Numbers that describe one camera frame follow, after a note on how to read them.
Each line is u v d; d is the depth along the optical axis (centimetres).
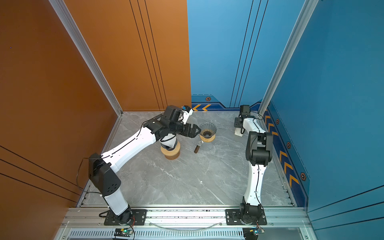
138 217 74
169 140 70
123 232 71
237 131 105
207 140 89
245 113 85
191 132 70
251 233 71
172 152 87
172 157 93
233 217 72
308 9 70
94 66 92
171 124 61
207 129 92
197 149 93
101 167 45
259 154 60
